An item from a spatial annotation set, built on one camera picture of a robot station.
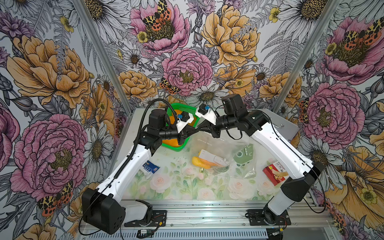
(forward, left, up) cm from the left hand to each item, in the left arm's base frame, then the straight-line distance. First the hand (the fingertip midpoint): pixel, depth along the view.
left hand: (196, 133), depth 71 cm
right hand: (0, -2, +3) cm, 3 cm away
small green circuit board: (-35, +25, -32) cm, 54 cm away
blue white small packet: (-4, +27, -27) cm, 38 cm away
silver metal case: (+14, -55, -16) cm, 59 cm away
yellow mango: (-2, 0, -25) cm, 25 cm away
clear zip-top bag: (+3, -19, -28) cm, 34 cm away
